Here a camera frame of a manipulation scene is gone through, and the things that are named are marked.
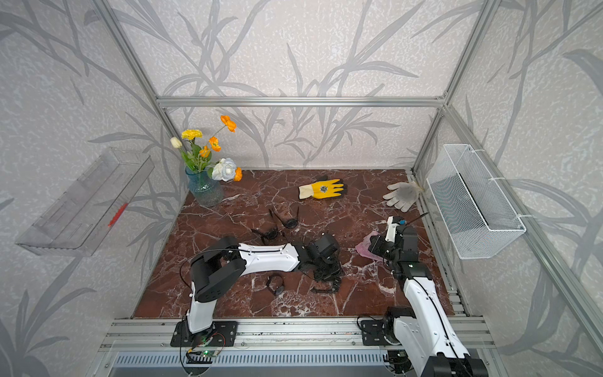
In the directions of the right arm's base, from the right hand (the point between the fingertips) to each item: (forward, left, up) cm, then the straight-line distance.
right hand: (371, 236), depth 84 cm
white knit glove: (+27, -21, -11) cm, 36 cm away
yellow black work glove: (+31, +13, -10) cm, 35 cm away
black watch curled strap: (-13, +35, -11) cm, 39 cm away
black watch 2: (+10, +31, -7) cm, 34 cm away
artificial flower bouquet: (+24, +64, +18) cm, 70 cm away
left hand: (-12, +10, -8) cm, 18 cm away
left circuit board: (-34, +53, -10) cm, 63 cm away
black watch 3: (-14, +15, -10) cm, 23 cm away
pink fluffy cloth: (0, +2, -9) cm, 10 cm away
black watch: (+5, +39, -8) cm, 40 cm away
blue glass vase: (+23, +66, -1) cm, 70 cm away
